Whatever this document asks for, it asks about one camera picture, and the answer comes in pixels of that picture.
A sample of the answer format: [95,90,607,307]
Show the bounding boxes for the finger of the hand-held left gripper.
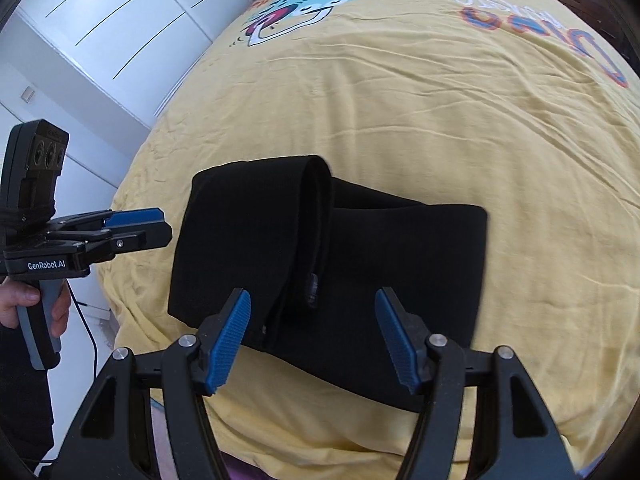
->
[47,207,166,233]
[47,221,173,263]

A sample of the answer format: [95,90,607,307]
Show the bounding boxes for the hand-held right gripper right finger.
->
[374,287,576,480]

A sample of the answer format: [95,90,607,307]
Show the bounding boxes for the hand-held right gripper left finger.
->
[47,287,252,480]

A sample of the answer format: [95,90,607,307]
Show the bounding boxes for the black pants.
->
[167,154,488,413]

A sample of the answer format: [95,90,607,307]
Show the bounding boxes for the person's left hand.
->
[0,275,72,342]

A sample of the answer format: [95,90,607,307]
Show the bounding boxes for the white wardrobe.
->
[0,0,261,196]

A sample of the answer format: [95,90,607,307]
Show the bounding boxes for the person's dark clothing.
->
[0,327,56,461]

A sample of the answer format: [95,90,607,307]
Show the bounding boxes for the yellow printed blanket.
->
[95,0,640,476]

